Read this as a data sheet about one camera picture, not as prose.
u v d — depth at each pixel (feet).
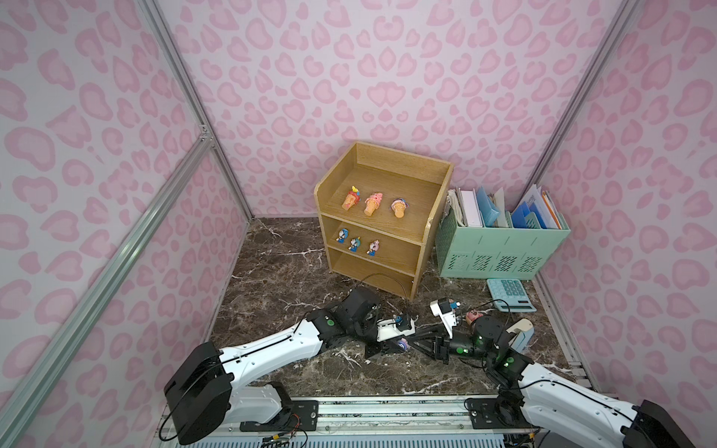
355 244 2.83
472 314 2.89
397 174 2.88
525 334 2.75
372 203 2.51
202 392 1.31
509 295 3.08
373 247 2.81
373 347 2.18
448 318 2.23
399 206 2.46
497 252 2.90
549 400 1.74
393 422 2.37
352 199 2.56
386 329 2.14
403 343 2.32
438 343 2.15
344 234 2.91
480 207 2.82
